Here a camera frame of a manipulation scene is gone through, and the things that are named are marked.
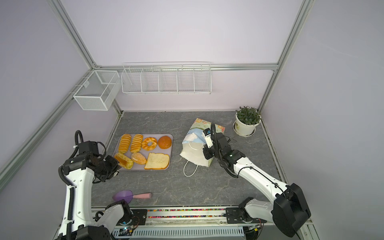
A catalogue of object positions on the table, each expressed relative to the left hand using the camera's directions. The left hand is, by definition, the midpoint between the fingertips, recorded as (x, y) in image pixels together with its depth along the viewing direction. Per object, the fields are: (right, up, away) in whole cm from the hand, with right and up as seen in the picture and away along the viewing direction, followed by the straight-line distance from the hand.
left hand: (120, 169), depth 73 cm
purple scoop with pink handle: (+1, -16, +6) cm, 17 cm away
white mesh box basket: (-28, +45, +26) cm, 59 cm away
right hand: (+43, +10, +9) cm, 45 cm away
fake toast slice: (+13, -1, +18) cm, 23 cm away
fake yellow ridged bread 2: (-11, +9, +25) cm, 29 cm away
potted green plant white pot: (+70, +26, +21) cm, 77 cm away
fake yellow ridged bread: (-3, +10, +26) cm, 28 cm away
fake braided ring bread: (+2, +9, +26) cm, 28 cm away
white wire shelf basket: (+18, +54, +25) cm, 62 cm away
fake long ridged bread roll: (-6, 0, +15) cm, 16 cm away
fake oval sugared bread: (+2, +2, +16) cm, 16 cm away
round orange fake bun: (+16, +11, +23) cm, 30 cm away
